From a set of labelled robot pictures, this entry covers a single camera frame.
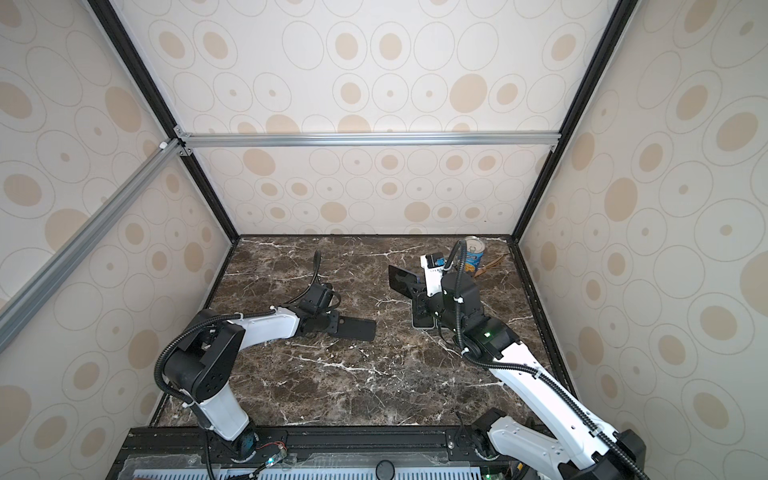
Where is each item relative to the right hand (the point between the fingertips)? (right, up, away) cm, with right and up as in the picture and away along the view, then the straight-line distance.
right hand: (413, 284), depth 73 cm
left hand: (-21, -11, +23) cm, 33 cm away
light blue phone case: (+4, -13, +22) cm, 26 cm away
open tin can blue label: (+24, +9, +30) cm, 39 cm away
